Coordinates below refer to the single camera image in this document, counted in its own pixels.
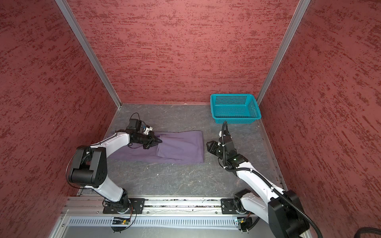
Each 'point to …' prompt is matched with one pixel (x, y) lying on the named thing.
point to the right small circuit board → (246, 222)
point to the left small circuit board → (120, 220)
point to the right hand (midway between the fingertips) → (207, 147)
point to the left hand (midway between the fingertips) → (161, 143)
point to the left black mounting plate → (136, 207)
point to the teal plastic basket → (234, 108)
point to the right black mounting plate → (228, 206)
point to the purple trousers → (183, 147)
